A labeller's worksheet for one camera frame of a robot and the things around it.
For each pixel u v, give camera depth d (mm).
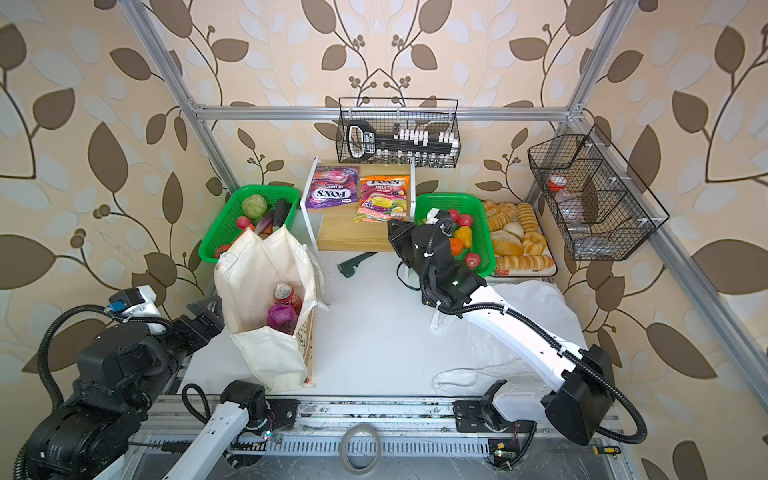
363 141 843
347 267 1023
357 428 737
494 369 784
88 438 325
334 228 938
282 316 790
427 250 501
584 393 385
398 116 908
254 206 1116
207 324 502
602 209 825
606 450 694
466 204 1141
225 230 1081
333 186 778
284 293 845
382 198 739
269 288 873
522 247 1048
